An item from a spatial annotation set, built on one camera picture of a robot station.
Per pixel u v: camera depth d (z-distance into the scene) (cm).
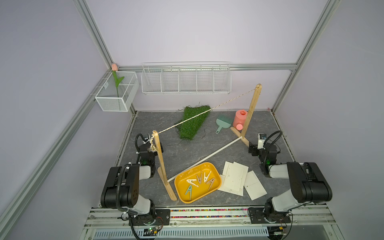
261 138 81
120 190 42
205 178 85
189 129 103
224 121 113
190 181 84
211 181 84
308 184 45
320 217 75
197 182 84
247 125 91
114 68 89
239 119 104
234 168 90
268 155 71
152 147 54
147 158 71
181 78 101
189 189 81
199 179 85
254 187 83
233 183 84
